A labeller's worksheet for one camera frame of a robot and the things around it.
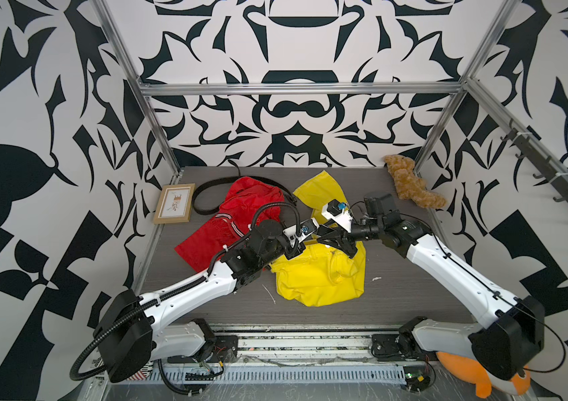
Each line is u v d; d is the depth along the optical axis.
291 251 0.63
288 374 0.71
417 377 0.71
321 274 0.82
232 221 0.89
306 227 0.62
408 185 1.05
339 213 0.63
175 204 1.06
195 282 0.48
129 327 0.40
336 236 0.65
